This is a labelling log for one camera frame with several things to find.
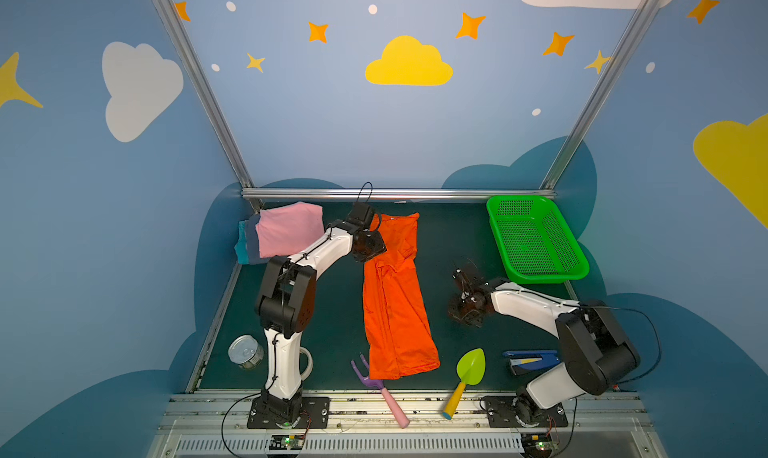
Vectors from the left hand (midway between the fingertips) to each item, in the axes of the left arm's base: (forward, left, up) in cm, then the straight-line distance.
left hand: (385, 249), depth 96 cm
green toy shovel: (-34, -24, -9) cm, 43 cm away
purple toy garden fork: (-38, +1, -10) cm, 39 cm away
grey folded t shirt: (+4, +45, -2) cm, 45 cm away
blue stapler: (-32, -42, -9) cm, 53 cm away
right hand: (-18, -21, -8) cm, 29 cm away
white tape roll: (-37, +21, -9) cm, 43 cm away
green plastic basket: (+11, -56, -10) cm, 58 cm away
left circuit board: (-51, +23, -10) cm, 57 cm away
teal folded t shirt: (+4, +50, -5) cm, 51 cm away
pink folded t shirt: (+9, +35, -2) cm, 36 cm away
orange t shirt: (-25, -5, -10) cm, 27 cm away
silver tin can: (-32, +37, -4) cm, 49 cm away
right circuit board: (-51, -38, -10) cm, 64 cm away
